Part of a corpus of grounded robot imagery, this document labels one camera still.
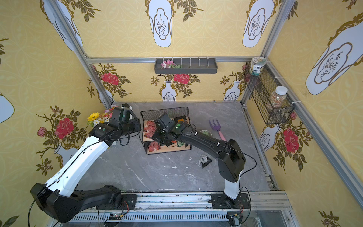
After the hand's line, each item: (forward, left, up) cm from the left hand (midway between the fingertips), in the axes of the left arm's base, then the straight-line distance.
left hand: (134, 122), depth 77 cm
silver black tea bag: (-14, -40, -22) cm, 48 cm away
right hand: (-4, -11, -7) cm, 13 cm away
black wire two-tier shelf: (+11, -23, -7) cm, 27 cm away
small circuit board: (-40, +9, -27) cm, 49 cm away
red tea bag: (+2, -7, -6) cm, 10 cm away
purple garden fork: (+11, -52, -23) cm, 58 cm away
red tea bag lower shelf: (-3, -8, -23) cm, 24 cm away
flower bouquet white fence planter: (+7, +26, -5) cm, 28 cm away
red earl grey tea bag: (-3, -7, -7) cm, 11 cm away
